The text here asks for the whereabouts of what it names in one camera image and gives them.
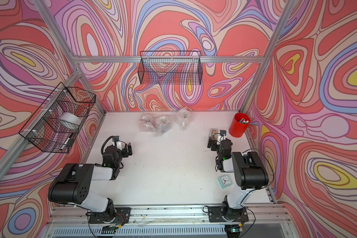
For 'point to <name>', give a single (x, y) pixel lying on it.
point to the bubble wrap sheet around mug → (148, 123)
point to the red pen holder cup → (239, 124)
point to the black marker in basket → (70, 142)
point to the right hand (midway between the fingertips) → (217, 140)
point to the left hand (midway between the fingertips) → (124, 143)
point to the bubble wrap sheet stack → (184, 118)
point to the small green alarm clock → (224, 181)
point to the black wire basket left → (53, 127)
